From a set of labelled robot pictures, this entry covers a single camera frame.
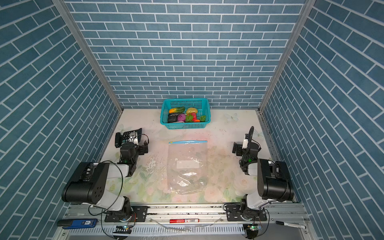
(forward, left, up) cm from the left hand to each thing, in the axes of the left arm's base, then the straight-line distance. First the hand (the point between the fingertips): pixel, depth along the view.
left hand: (138, 140), depth 94 cm
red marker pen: (-43, -31, -5) cm, 53 cm away
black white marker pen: (-45, -82, -5) cm, 94 cm away
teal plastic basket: (+35, -42, -2) cm, 55 cm away
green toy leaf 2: (+20, -42, -2) cm, 47 cm away
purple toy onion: (+20, -26, -1) cm, 33 cm away
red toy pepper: (+23, -36, -2) cm, 43 cm away
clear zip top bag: (-14, -31, -7) cm, 35 cm away
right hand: (-1, -67, 0) cm, 67 cm away
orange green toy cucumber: (+30, -22, -3) cm, 38 cm away
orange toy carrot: (+20, -38, -4) cm, 43 cm away
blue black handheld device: (-43, +18, -3) cm, 47 cm away
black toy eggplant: (+21, -20, -2) cm, 29 cm away
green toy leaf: (+20, -32, -1) cm, 38 cm away
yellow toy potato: (+29, -34, -2) cm, 45 cm away
